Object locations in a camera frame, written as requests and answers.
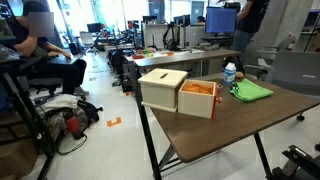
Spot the light wooden slotted box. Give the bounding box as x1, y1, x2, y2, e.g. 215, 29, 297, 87
137, 67, 189, 113

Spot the wooden drawer red front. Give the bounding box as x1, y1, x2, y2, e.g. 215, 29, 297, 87
177, 79, 223, 120

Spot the dark grey desk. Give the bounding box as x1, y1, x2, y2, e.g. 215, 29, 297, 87
132, 48, 242, 78

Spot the orange floor tape marker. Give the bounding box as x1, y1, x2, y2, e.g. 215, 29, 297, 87
106, 116, 123, 128

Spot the small blue white milk carton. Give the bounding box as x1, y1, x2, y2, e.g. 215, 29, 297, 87
222, 62, 238, 86

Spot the black backpack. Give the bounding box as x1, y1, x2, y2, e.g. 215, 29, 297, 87
77, 99, 104, 125

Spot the folded green cloth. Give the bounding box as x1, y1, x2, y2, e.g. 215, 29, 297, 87
228, 78, 275, 103

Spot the blue computer monitor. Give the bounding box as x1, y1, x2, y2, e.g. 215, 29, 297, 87
204, 6, 238, 35

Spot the red bottle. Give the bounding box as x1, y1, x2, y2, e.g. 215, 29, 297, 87
64, 115, 85, 141

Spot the seated person dark shirt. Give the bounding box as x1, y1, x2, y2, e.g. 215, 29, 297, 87
9, 0, 90, 97

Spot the pale grey clothing pile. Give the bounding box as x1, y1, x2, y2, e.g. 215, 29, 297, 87
37, 93, 82, 115

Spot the standing person dark shirt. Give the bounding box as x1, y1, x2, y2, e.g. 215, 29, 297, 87
232, 0, 272, 54

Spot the black office chair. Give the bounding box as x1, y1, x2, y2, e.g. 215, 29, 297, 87
27, 76, 65, 98

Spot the grey empty office chair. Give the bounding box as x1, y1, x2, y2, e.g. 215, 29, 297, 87
243, 49, 320, 122

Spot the black tripod stand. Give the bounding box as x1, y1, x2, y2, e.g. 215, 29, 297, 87
0, 54, 58, 180

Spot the black perforated mounting board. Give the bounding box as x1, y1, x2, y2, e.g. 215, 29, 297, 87
271, 144, 320, 180

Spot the black table leg frame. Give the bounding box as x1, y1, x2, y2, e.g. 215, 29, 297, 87
132, 63, 274, 180

